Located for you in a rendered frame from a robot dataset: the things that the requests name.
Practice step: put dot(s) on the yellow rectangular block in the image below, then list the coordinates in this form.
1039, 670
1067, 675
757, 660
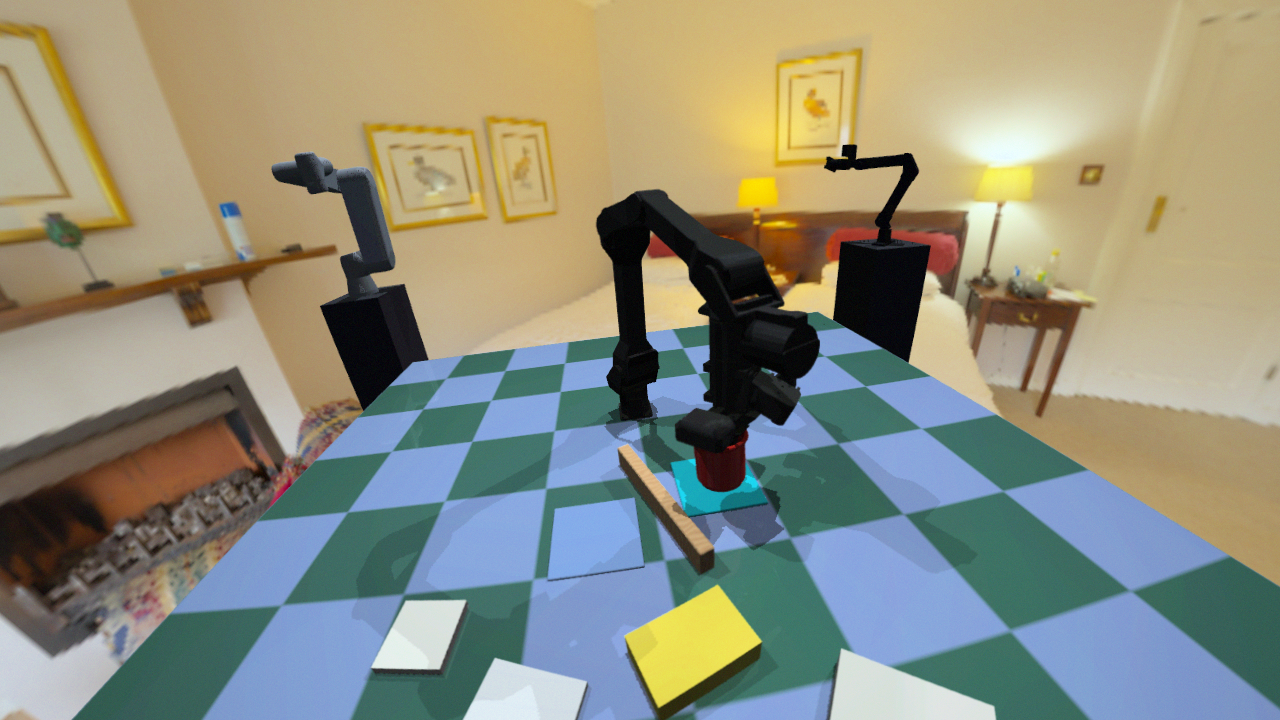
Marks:
691, 650

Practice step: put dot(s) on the long wooden beam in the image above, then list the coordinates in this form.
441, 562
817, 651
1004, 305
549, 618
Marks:
687, 535

